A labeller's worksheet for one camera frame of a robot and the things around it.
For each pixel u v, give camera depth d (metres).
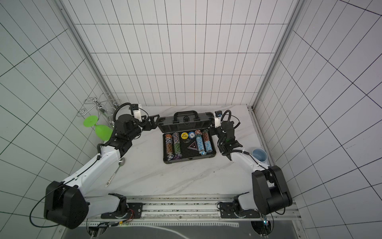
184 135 0.98
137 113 0.70
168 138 0.95
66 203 0.39
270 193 0.42
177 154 0.90
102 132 0.83
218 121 0.75
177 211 0.74
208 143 0.92
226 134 0.63
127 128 0.60
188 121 0.80
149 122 0.71
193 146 0.94
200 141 0.93
